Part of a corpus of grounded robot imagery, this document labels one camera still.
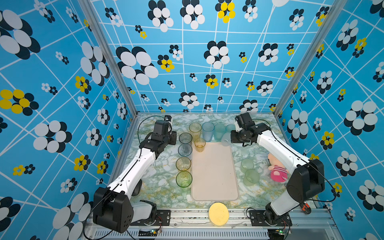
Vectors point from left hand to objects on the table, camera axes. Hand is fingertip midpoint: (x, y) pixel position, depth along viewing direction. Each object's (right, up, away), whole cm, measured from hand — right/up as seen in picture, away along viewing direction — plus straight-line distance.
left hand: (172, 132), depth 83 cm
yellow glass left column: (+5, -19, +7) cm, 21 cm away
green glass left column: (+7, -26, -2) cm, 27 cm away
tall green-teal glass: (+36, +3, +15) cm, 39 cm away
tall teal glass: (+29, 0, +18) cm, 34 cm away
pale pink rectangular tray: (+24, -28, +8) cm, 38 cm away
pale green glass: (+46, -26, +3) cm, 53 cm away
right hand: (+36, -3, +4) cm, 36 cm away
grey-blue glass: (+7, -11, +6) cm, 14 cm away
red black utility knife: (+70, -39, -8) cm, 80 cm away
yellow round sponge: (+24, -40, -11) cm, 48 cm away
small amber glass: (+16, -8, +16) cm, 23 cm away
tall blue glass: (+21, +2, +12) cm, 24 cm away
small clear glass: (+32, -4, +7) cm, 33 cm away
